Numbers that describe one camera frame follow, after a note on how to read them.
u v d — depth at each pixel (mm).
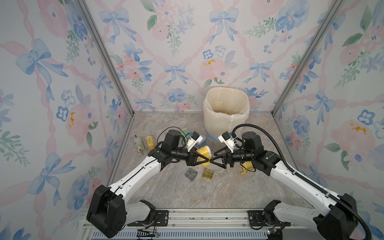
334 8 693
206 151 677
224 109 1028
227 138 639
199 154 665
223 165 627
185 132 663
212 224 742
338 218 378
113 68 928
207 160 676
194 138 662
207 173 892
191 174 883
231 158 617
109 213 391
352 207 395
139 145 931
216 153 730
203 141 965
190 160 644
